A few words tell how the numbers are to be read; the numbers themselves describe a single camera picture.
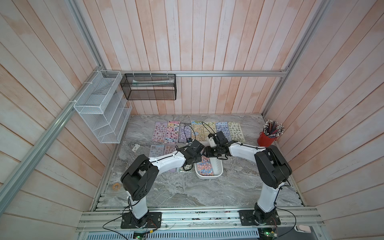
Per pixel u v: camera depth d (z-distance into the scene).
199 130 1.11
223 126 1.14
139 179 0.47
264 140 0.96
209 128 1.13
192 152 0.70
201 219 0.75
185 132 1.10
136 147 1.01
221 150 0.72
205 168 0.90
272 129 0.95
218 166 0.90
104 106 0.72
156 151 1.00
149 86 1.03
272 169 0.50
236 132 1.10
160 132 1.10
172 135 1.07
